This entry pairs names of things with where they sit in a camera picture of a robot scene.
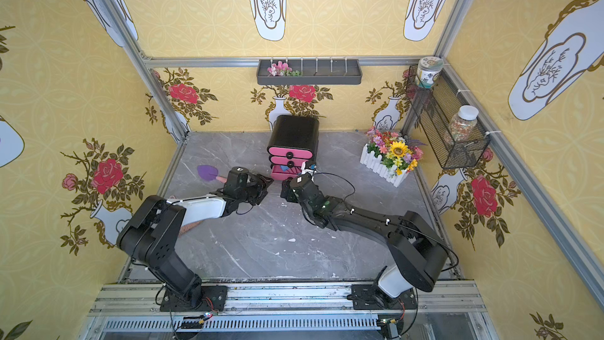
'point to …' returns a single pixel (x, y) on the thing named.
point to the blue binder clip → (284, 168)
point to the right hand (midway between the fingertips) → (296, 179)
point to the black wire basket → (435, 106)
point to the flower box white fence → (390, 154)
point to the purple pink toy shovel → (209, 173)
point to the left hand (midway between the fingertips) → (266, 182)
